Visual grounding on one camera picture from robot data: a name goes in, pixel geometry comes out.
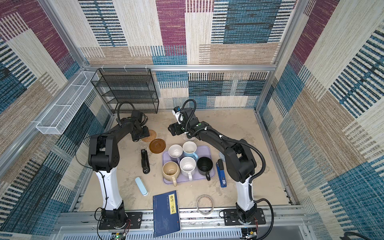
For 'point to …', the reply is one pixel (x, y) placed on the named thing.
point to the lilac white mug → (175, 153)
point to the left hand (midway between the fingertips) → (145, 133)
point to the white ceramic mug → (187, 165)
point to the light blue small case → (141, 186)
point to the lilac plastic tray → (208, 151)
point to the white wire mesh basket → (56, 119)
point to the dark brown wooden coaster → (157, 146)
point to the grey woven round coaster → (222, 156)
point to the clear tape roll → (204, 204)
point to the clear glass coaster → (185, 136)
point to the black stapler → (145, 164)
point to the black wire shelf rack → (128, 89)
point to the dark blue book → (166, 218)
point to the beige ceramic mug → (171, 171)
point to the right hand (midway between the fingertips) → (175, 127)
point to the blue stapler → (219, 165)
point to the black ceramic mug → (204, 165)
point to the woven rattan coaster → (152, 136)
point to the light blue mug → (189, 149)
